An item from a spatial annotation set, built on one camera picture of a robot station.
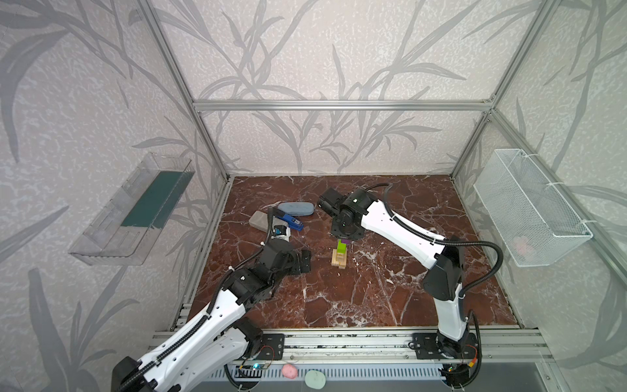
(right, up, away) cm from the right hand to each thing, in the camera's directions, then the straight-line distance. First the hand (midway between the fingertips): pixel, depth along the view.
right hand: (340, 227), depth 82 cm
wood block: (-2, -10, +5) cm, 11 cm away
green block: (0, -7, +2) cm, 7 cm away
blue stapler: (-19, 0, +17) cm, 25 cm away
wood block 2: (0, -13, +7) cm, 15 cm away
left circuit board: (-27, -42, -10) cm, 51 cm away
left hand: (-12, -6, -4) cm, 14 cm away
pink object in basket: (+56, -4, -7) cm, 56 cm away
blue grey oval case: (-18, +5, +23) cm, 29 cm away
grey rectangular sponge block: (-33, +1, +19) cm, 38 cm away
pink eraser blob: (-15, -39, -14) cm, 44 cm away
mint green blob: (-8, -40, -16) cm, 44 cm away
